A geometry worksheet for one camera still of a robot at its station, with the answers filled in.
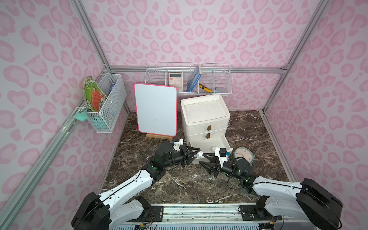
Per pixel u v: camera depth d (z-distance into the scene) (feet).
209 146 3.14
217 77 3.33
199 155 2.27
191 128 2.70
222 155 2.03
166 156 1.92
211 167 2.12
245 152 3.05
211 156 2.39
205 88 3.21
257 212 2.12
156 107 5.24
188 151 2.17
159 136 3.29
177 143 2.40
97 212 1.30
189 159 2.19
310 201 1.37
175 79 3.12
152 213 2.37
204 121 2.68
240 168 1.92
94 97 2.45
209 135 2.97
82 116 2.03
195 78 2.89
